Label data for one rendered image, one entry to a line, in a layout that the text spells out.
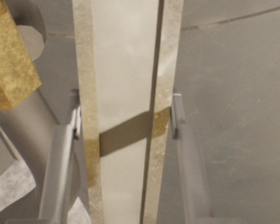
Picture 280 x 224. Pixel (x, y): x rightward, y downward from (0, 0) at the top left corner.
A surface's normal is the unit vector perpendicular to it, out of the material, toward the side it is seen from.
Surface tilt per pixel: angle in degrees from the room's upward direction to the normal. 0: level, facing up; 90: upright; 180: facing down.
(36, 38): 38
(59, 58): 82
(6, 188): 0
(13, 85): 0
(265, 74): 44
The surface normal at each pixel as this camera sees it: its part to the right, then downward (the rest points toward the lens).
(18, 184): 0.75, 0.27
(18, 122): 0.14, 0.61
